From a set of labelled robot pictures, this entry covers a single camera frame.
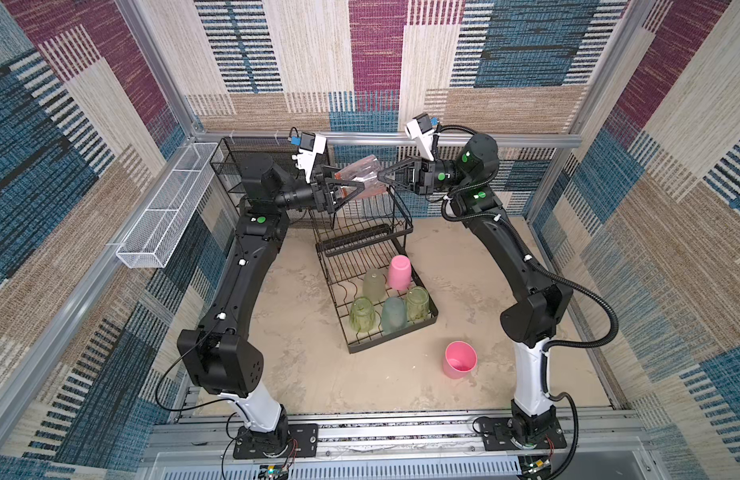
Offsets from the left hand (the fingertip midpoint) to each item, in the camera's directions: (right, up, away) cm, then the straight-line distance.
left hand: (361, 180), depth 62 cm
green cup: (-1, -33, +24) cm, 41 cm away
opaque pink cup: (+26, -45, +22) cm, 57 cm away
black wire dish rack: (-1, -9, +46) cm, 47 cm away
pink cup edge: (+11, -21, +30) cm, 38 cm away
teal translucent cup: (+8, -32, +23) cm, 40 cm away
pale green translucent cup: (+3, -25, +32) cm, 41 cm away
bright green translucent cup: (+15, -29, +25) cm, 42 cm away
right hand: (+4, -1, -1) cm, 4 cm away
